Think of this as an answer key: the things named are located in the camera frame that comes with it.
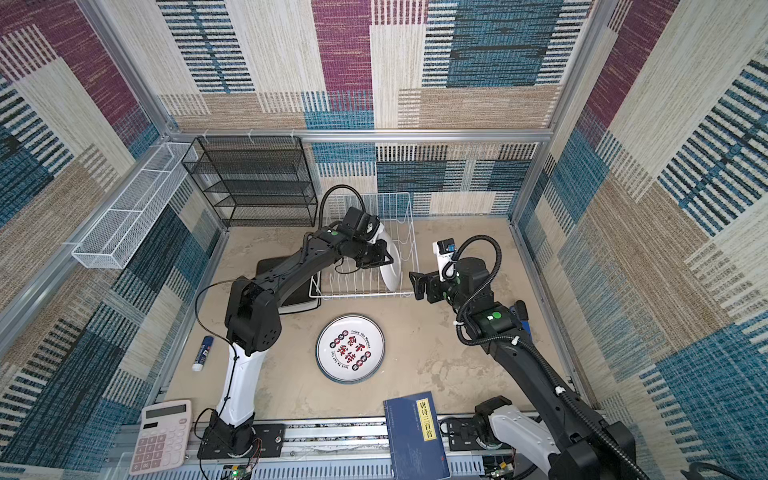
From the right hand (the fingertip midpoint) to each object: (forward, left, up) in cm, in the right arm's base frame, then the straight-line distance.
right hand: (427, 273), depth 78 cm
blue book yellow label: (-34, +5, -21) cm, 40 cm away
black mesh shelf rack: (+46, +57, -4) cm, 73 cm away
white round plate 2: (+8, +9, -11) cm, 16 cm away
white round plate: (-11, +22, -21) cm, 32 cm away
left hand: (+11, +7, -7) cm, 15 cm away
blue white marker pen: (-11, +63, -20) cm, 67 cm away
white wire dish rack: (+39, +6, -21) cm, 45 cm away
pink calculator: (-32, +65, -19) cm, 75 cm away
